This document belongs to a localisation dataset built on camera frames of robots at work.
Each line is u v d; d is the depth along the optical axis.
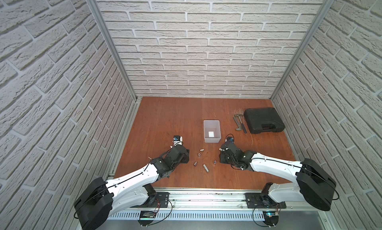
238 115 1.09
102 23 0.79
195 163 0.85
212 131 1.00
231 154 0.66
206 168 0.84
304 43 0.86
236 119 1.07
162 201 0.74
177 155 0.63
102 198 0.40
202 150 0.91
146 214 0.70
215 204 0.74
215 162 0.85
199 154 0.87
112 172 0.85
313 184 0.42
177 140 0.74
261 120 1.01
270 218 0.70
